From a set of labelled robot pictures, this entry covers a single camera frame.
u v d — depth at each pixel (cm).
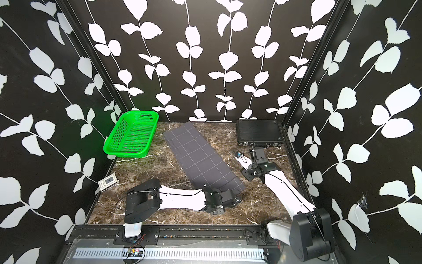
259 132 141
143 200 50
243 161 74
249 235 73
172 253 70
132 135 114
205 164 99
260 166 60
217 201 64
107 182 89
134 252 71
